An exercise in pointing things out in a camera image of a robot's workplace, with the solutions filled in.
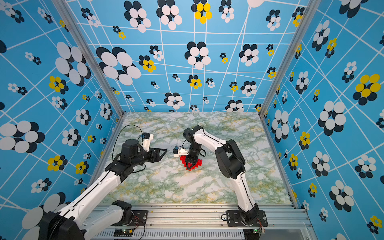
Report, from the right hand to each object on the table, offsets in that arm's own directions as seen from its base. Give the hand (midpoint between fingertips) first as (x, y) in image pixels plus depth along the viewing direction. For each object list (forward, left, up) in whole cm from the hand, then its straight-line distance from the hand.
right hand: (192, 163), depth 89 cm
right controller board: (-34, -30, -3) cm, 45 cm away
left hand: (+2, +15, +15) cm, 21 cm away
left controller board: (-34, +33, -5) cm, 47 cm away
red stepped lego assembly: (-2, -4, +7) cm, 8 cm away
